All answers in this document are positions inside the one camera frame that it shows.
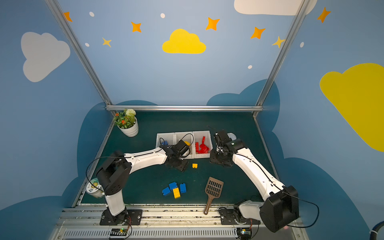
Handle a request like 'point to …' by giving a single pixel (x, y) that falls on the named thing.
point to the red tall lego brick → (204, 149)
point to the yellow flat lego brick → (176, 193)
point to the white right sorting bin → (198, 138)
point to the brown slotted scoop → (213, 189)
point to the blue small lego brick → (165, 142)
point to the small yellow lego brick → (194, 165)
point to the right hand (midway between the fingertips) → (215, 158)
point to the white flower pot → (131, 132)
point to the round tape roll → (94, 188)
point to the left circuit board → (118, 232)
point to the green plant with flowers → (125, 119)
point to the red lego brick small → (197, 147)
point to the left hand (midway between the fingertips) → (182, 164)
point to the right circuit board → (245, 233)
